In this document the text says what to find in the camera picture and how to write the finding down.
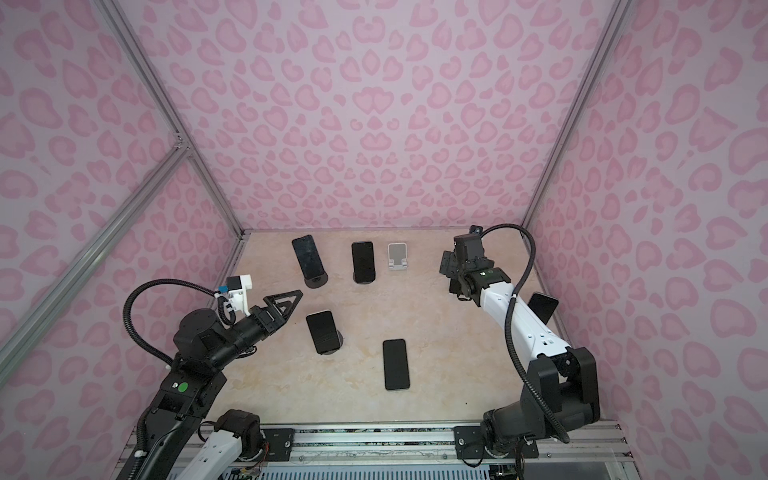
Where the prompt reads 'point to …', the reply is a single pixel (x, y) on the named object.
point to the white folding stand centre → (397, 256)
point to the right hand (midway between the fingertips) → (463, 258)
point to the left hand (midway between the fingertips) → (298, 296)
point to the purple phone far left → (308, 256)
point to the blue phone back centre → (363, 262)
